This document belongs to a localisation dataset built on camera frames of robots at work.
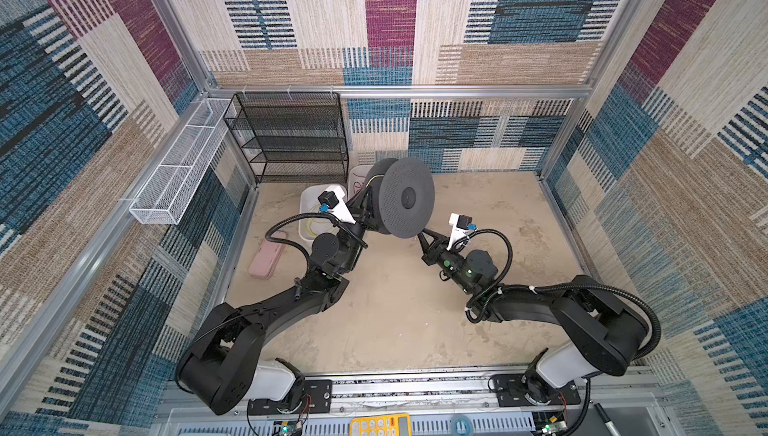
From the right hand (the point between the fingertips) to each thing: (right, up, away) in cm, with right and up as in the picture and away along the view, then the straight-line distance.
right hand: (413, 234), depth 80 cm
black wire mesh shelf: (-42, +32, +30) cm, 61 cm away
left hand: (-11, +13, -9) cm, 19 cm away
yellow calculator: (-6, -42, -11) cm, 44 cm away
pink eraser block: (-45, -9, +16) cm, 48 cm away
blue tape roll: (+10, -43, -10) cm, 46 cm away
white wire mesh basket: (-59, +10, -9) cm, 60 cm away
